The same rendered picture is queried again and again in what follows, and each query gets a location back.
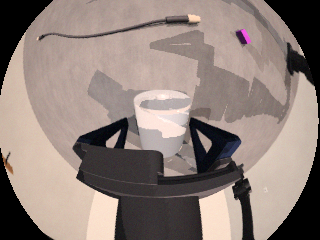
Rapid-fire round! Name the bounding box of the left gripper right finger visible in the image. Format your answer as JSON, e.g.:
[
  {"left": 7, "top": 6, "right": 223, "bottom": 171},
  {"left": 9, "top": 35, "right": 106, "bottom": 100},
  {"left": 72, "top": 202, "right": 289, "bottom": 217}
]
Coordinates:
[{"left": 189, "top": 117, "right": 242, "bottom": 173}]

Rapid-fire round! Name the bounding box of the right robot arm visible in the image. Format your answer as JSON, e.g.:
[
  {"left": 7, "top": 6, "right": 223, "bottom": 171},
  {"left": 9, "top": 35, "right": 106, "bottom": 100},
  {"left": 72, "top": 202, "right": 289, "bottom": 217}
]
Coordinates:
[{"left": 287, "top": 42, "right": 314, "bottom": 86}]

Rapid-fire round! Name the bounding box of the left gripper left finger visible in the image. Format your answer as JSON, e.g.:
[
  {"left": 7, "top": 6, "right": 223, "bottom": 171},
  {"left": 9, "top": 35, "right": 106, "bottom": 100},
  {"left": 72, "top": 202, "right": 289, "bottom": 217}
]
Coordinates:
[{"left": 76, "top": 117, "right": 128, "bottom": 149}]

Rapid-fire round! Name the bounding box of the cable plug with cream tip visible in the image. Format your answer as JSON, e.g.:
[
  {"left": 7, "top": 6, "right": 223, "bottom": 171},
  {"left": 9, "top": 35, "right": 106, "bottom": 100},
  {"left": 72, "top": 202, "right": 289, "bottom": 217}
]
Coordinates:
[{"left": 166, "top": 15, "right": 200, "bottom": 24}]

